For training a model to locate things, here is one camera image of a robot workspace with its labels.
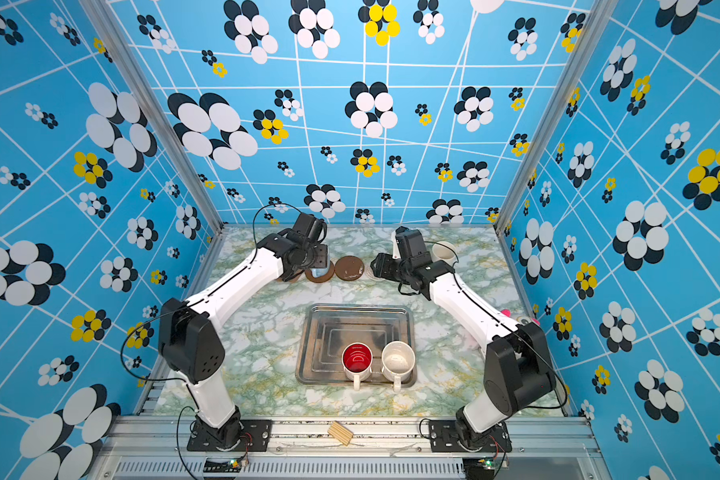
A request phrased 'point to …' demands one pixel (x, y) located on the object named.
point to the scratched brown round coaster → (349, 268)
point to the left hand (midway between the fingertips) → (320, 255)
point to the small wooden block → (340, 432)
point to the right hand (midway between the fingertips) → (380, 265)
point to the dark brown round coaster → (322, 279)
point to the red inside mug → (357, 360)
